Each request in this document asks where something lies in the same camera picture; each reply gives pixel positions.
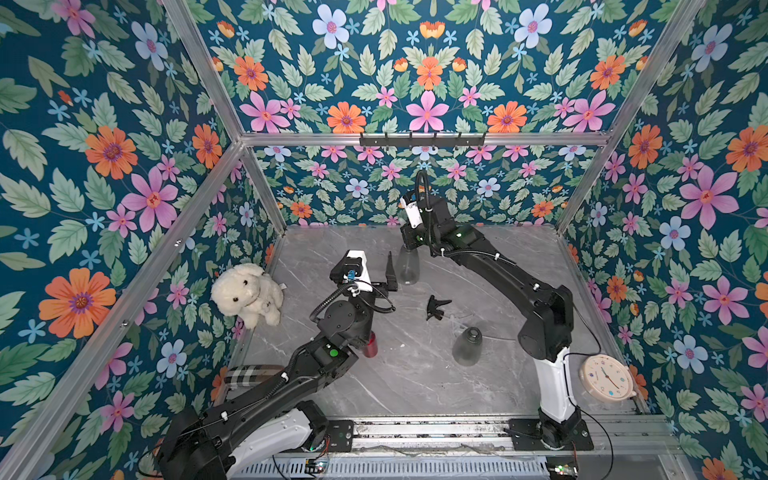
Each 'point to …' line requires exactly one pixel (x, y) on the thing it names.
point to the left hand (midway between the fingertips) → (372, 253)
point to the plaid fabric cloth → (238, 378)
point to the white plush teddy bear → (248, 292)
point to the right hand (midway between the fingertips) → (414, 219)
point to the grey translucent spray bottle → (409, 265)
